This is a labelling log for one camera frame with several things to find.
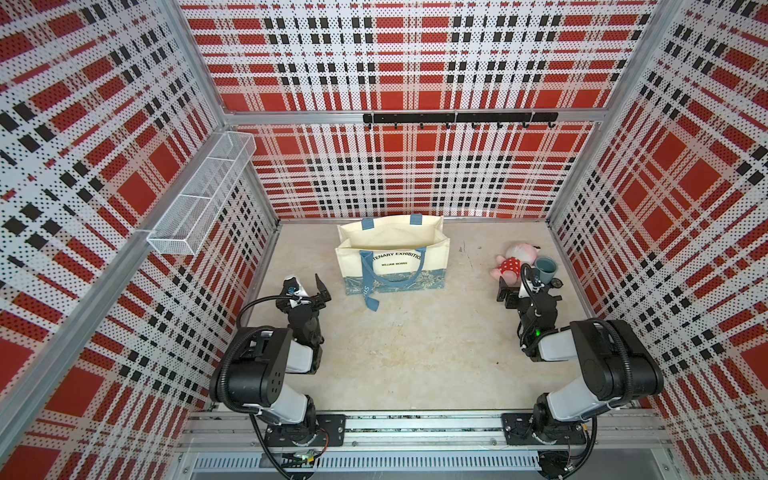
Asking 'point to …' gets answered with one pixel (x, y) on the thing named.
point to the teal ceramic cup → (547, 268)
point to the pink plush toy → (509, 267)
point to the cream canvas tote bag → (400, 255)
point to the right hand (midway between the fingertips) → (519, 276)
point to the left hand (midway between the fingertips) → (307, 279)
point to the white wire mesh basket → (186, 225)
